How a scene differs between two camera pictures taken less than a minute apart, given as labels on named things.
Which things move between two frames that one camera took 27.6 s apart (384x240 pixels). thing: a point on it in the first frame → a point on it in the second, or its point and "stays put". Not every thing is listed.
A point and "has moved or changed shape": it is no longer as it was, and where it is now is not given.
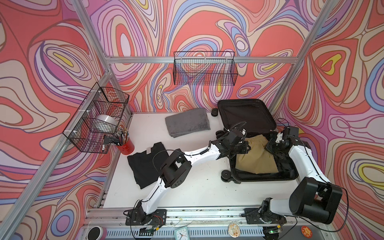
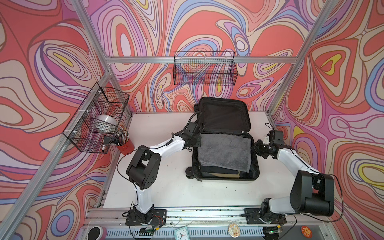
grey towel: (190, 122) → (232, 151)
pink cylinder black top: (97, 233) stays put
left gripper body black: (240, 149) → (195, 141)
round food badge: (234, 230) stays put
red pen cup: (125, 144) stays put
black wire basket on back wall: (207, 68) stays put
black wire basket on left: (94, 125) stays put
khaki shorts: (258, 159) → (228, 175)
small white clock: (182, 233) stays put
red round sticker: (306, 232) stays put
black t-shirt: (146, 165) has moved or changed shape
